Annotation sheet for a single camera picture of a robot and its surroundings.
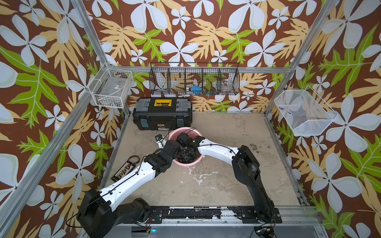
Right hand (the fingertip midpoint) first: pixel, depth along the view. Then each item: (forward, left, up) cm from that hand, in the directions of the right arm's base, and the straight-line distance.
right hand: (185, 154), depth 93 cm
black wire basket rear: (+43, -6, +28) cm, 51 cm away
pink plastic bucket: (+4, -5, +17) cm, 18 cm away
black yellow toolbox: (+23, +17, +14) cm, 32 cm away
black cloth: (-9, -4, +11) cm, 15 cm away
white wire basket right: (+13, -69, +23) cm, 73 cm away
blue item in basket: (+35, -7, +25) cm, 43 cm away
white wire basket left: (+26, +44, +32) cm, 60 cm away
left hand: (-2, +6, +12) cm, 13 cm away
